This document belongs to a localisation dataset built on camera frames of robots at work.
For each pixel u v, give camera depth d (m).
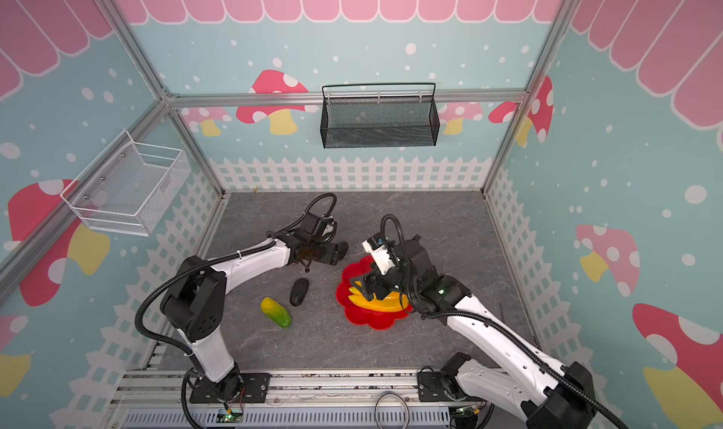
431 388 0.74
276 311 0.84
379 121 0.95
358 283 0.68
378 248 0.63
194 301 0.48
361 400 0.74
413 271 0.54
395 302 0.84
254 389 0.75
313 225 0.74
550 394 0.39
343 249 1.00
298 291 0.90
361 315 0.86
